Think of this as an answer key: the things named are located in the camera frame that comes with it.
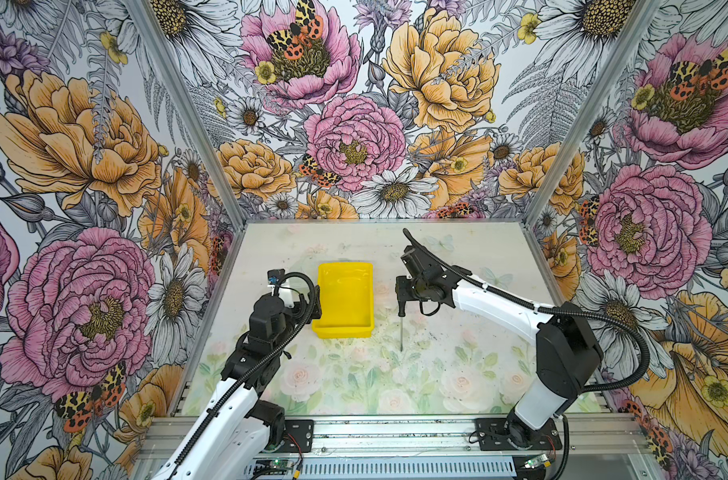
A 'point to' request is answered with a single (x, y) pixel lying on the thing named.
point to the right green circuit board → (535, 462)
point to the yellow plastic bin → (347, 299)
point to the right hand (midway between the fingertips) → (400, 297)
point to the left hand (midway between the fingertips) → (301, 297)
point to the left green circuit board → (281, 463)
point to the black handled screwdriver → (401, 333)
